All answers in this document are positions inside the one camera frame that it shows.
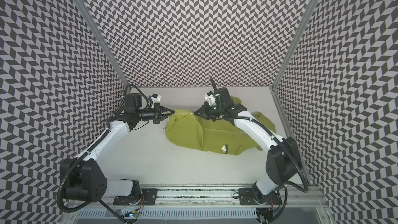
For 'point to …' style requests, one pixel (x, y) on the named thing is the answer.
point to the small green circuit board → (133, 214)
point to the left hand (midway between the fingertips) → (172, 111)
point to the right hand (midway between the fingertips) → (196, 111)
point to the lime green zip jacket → (217, 137)
